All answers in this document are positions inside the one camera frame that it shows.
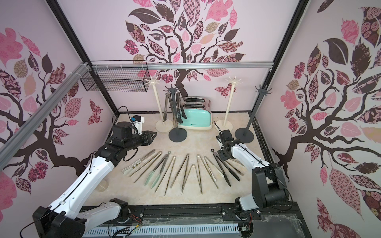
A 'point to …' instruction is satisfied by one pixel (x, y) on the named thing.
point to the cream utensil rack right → (224, 125)
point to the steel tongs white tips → (126, 169)
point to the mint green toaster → (198, 111)
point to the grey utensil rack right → (246, 135)
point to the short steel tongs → (193, 165)
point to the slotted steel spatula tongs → (165, 115)
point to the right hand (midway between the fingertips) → (228, 152)
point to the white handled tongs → (210, 171)
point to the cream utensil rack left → (163, 125)
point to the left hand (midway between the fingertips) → (156, 136)
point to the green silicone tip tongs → (165, 157)
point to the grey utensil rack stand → (176, 135)
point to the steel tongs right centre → (198, 158)
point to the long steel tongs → (173, 159)
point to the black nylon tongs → (224, 167)
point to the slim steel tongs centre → (187, 156)
